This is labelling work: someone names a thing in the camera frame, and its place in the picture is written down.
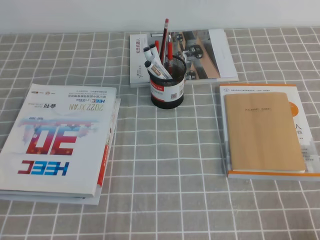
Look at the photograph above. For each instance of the black mesh pen holder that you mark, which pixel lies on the black mesh pen holder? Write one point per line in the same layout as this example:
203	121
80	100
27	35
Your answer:
169	93

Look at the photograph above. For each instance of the grey white grid tablecloth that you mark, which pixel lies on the grey white grid tablecloth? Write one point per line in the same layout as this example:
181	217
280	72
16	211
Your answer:
165	177

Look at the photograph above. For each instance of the red gel pen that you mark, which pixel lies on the red gel pen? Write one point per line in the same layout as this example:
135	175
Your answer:
157	48
170	57

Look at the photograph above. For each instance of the white orange textbook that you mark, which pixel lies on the white orange textbook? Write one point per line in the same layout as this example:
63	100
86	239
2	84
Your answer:
308	148

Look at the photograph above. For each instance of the white marker black cap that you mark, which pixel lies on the white marker black cap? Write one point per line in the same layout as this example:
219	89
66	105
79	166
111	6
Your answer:
153	70
151	55

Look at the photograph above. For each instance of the red black striped pencil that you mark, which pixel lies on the red black striped pencil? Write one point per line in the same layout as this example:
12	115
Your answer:
164	40

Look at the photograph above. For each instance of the grey robot photo book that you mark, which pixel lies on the grey robot photo book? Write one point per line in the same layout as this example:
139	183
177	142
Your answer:
206	53

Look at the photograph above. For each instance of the tan classic note notebook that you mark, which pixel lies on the tan classic note notebook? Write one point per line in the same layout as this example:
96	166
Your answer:
261	133

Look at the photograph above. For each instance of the white book under magazine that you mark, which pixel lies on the white book under magazine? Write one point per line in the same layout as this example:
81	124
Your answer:
77	200

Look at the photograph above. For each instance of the white HEEC magazine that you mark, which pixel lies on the white HEEC magazine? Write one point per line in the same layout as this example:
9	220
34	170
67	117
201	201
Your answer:
58	141

